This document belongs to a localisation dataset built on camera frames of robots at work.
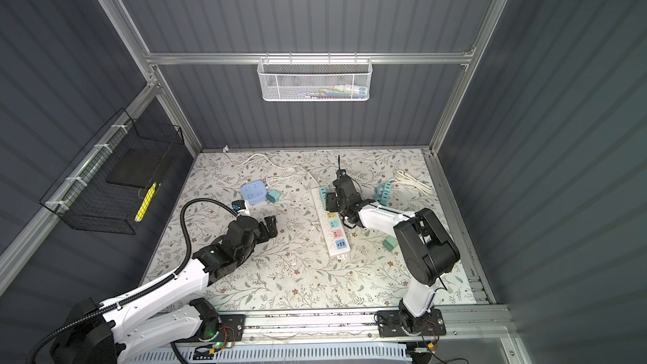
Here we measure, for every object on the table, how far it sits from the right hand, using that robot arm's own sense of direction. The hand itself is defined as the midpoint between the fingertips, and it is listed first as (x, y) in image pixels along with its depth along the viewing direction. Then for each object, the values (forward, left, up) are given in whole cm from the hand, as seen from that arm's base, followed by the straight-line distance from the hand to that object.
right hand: (337, 197), depth 95 cm
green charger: (-16, -19, -5) cm, 25 cm away
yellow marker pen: (-16, +53, +22) cm, 60 cm away
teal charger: (+4, +26, -4) cm, 27 cm away
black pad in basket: (-4, +62, +23) cm, 67 cm away
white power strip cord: (+17, +25, -6) cm, 31 cm away
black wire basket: (-11, +67, +23) cm, 71 cm away
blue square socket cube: (+6, +34, -3) cm, 35 cm away
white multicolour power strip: (-15, +1, -4) cm, 15 cm away
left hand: (-13, +24, +6) cm, 28 cm away
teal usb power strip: (+2, -18, 0) cm, 19 cm away
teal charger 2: (+2, +5, +1) cm, 6 cm away
